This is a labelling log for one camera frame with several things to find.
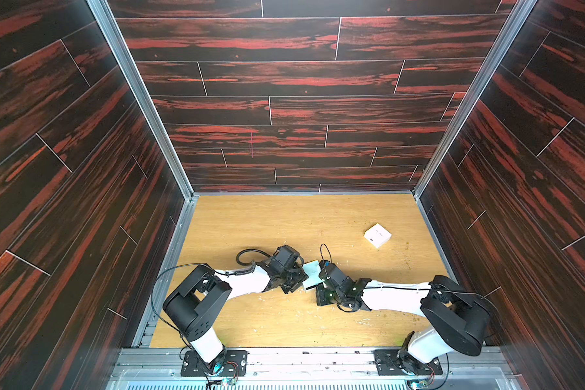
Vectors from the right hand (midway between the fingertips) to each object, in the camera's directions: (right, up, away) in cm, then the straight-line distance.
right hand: (318, 291), depth 90 cm
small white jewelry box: (+26, +20, +12) cm, 35 cm away
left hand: (-3, +5, -1) cm, 6 cm away
